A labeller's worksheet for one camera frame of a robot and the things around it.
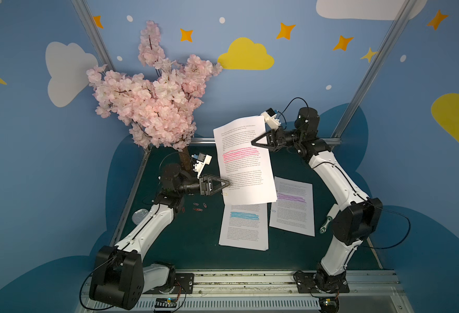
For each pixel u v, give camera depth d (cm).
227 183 65
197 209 96
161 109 63
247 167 64
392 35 76
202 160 66
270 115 65
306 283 74
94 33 75
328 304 73
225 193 70
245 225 90
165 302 73
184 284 74
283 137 61
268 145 64
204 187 63
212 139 75
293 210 96
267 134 64
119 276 40
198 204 96
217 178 65
